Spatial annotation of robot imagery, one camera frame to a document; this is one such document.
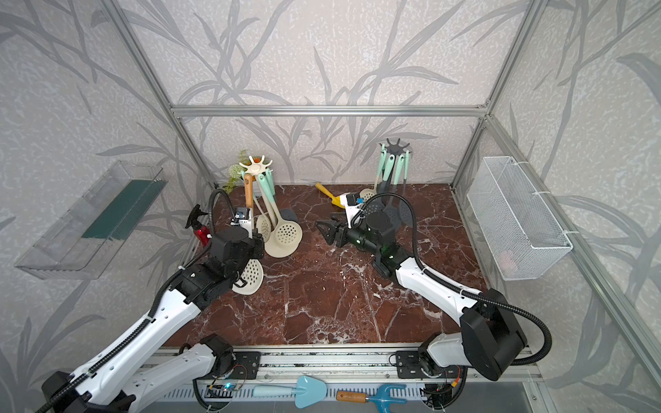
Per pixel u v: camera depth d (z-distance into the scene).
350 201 0.65
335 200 1.15
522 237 0.61
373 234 0.59
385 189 0.84
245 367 0.72
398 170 0.77
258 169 0.71
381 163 0.78
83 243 0.64
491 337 0.41
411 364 0.72
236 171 1.05
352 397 0.67
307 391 0.70
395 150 0.76
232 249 0.53
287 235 0.89
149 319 0.44
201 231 0.95
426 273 0.52
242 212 0.62
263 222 0.83
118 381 0.40
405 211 0.91
